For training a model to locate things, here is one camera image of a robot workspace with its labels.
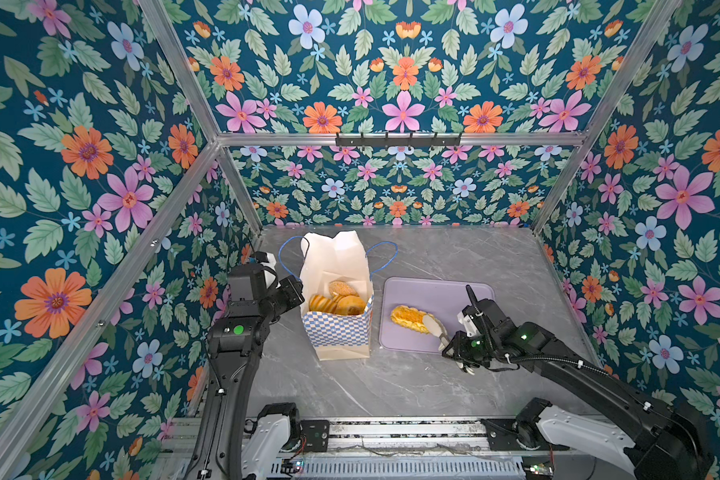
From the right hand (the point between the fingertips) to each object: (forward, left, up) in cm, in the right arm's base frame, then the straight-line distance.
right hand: (442, 354), depth 76 cm
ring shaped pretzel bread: (+14, +25, +2) cm, 28 cm away
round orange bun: (+24, +29, -5) cm, 38 cm away
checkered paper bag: (+27, +33, +6) cm, 43 cm away
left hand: (+12, +34, +19) cm, 40 cm away
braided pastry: (+13, +8, -4) cm, 16 cm away
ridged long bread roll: (+15, +34, +1) cm, 37 cm away
